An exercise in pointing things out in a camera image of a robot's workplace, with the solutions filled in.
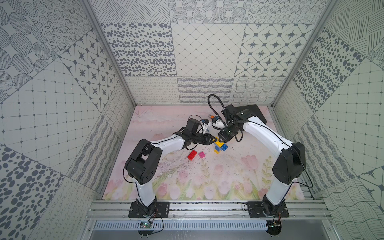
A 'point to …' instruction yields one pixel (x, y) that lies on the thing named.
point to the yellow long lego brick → (219, 144)
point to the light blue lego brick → (218, 148)
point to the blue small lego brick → (224, 147)
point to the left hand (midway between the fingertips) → (220, 143)
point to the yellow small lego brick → (216, 151)
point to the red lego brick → (192, 155)
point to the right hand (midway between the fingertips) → (223, 140)
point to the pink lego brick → (201, 154)
